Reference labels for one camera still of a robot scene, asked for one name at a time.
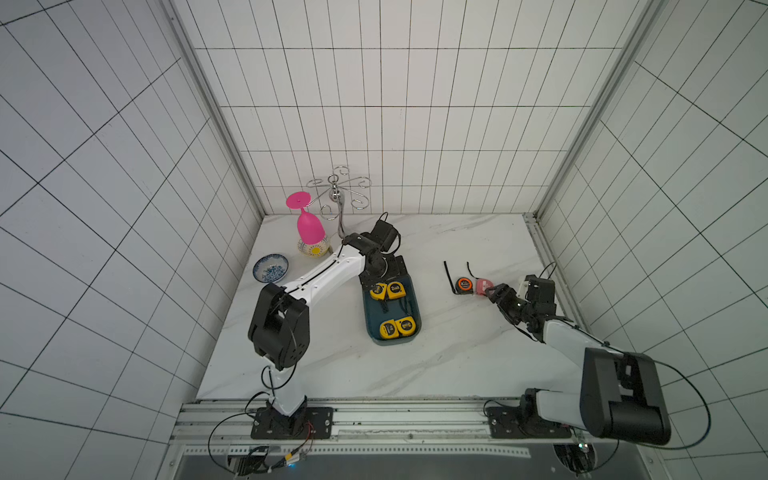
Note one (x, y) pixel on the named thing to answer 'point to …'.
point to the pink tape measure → (482, 285)
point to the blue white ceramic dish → (270, 268)
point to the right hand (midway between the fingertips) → (482, 292)
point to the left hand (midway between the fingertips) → (389, 284)
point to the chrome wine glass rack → (338, 187)
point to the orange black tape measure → (464, 286)
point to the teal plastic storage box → (378, 311)
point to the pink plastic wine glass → (309, 227)
